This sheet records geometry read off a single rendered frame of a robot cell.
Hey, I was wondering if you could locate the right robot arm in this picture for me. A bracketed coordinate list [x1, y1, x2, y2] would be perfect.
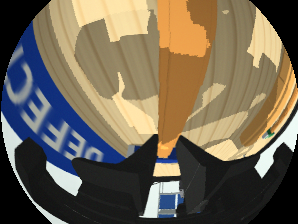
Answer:
[175, 193, 187, 217]

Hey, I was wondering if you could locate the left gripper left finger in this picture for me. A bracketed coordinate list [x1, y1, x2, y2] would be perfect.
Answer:
[71, 134, 159, 216]

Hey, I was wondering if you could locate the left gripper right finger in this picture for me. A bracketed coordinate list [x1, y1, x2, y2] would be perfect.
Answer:
[175, 135, 261, 214]

